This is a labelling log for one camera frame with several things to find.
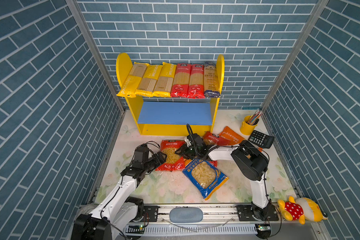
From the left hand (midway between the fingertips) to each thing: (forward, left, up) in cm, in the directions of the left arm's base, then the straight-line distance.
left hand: (163, 157), depth 84 cm
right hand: (+6, -5, -4) cm, 9 cm away
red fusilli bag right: (+14, -30, -2) cm, 33 cm away
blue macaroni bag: (-11, -24, -5) cm, 27 cm away
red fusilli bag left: (0, -5, -5) cm, 8 cm away
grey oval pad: (-28, -12, -6) cm, 30 cm away
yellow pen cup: (+23, -55, -3) cm, 60 cm away
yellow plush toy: (-27, -69, -1) cm, 74 cm away
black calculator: (+16, -65, -6) cm, 67 cm away
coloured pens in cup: (+26, -60, +5) cm, 65 cm away
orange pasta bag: (+18, -42, -4) cm, 46 cm away
